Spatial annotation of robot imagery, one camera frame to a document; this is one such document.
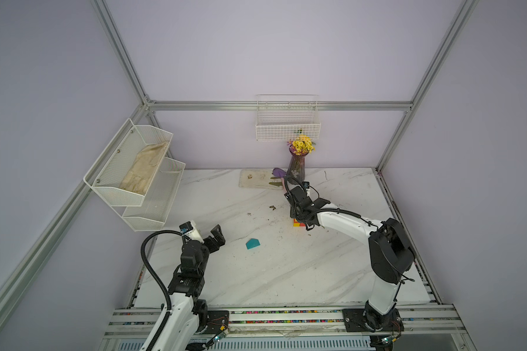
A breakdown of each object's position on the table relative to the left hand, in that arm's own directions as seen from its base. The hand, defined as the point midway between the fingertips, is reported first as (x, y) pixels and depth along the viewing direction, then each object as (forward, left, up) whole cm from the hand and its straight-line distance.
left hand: (209, 231), depth 82 cm
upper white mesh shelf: (+14, +29, +23) cm, 40 cm away
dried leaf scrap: (+20, -25, -12) cm, 34 cm away
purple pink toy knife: (+42, -28, -11) cm, 52 cm away
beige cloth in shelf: (+12, +24, +17) cm, 32 cm away
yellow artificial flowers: (+38, -38, +12) cm, 55 cm away
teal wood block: (+1, -16, -12) cm, 20 cm away
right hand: (+13, -36, -2) cm, 38 cm away
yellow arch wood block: (+9, -35, -10) cm, 38 cm away
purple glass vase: (+36, -36, +2) cm, 51 cm away
